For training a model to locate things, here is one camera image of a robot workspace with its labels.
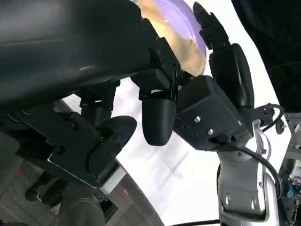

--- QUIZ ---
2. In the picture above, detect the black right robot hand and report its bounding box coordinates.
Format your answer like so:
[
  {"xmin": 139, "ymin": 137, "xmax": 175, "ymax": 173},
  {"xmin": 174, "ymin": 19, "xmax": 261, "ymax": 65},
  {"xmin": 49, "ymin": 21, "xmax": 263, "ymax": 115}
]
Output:
[{"xmin": 192, "ymin": 1, "xmax": 255, "ymax": 109}]

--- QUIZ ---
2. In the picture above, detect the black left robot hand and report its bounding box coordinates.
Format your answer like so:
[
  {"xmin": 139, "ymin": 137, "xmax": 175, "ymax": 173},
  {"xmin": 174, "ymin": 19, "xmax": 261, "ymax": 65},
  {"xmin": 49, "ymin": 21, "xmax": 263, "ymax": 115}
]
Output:
[{"xmin": 0, "ymin": 0, "xmax": 190, "ymax": 189}]

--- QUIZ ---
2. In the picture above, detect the beige towel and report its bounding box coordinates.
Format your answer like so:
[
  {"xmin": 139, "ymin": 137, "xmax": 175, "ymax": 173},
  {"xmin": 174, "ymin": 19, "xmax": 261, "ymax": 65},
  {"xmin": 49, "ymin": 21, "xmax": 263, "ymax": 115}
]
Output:
[{"xmin": 137, "ymin": 0, "xmax": 208, "ymax": 78}]

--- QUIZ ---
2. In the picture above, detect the lilac plate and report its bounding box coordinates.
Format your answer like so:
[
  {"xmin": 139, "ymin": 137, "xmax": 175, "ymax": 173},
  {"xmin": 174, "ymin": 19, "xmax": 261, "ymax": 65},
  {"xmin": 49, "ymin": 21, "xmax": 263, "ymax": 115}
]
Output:
[{"xmin": 152, "ymin": 0, "xmax": 210, "ymax": 57}]

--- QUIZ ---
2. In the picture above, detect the black round table knob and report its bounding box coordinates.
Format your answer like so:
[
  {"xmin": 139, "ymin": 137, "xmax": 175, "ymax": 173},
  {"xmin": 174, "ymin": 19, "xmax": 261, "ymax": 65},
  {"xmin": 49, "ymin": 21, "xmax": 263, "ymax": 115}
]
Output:
[{"xmin": 277, "ymin": 119, "xmax": 287, "ymax": 135}]

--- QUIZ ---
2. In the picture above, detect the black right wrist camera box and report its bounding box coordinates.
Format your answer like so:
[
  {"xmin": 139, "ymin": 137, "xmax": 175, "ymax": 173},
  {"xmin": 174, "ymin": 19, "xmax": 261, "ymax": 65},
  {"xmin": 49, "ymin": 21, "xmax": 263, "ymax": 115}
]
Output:
[{"xmin": 175, "ymin": 75, "xmax": 255, "ymax": 152}]

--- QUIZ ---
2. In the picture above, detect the thin black looped cable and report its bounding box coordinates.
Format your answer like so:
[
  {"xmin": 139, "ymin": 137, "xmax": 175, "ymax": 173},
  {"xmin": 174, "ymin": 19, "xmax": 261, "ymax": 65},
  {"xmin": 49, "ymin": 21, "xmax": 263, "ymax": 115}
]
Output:
[{"xmin": 255, "ymin": 103, "xmax": 285, "ymax": 132}]

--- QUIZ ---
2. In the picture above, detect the thick black camera cable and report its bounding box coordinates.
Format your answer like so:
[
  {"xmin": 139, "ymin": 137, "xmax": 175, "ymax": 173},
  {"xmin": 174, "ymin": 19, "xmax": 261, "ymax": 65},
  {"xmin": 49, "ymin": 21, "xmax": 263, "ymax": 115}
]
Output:
[{"xmin": 210, "ymin": 135, "xmax": 283, "ymax": 204}]

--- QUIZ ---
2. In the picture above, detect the tangle of background cables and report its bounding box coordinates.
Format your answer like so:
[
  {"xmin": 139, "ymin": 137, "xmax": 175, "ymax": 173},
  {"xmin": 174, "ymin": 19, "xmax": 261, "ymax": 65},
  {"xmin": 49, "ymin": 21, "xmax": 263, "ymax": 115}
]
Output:
[{"xmin": 279, "ymin": 164, "xmax": 301, "ymax": 226}]

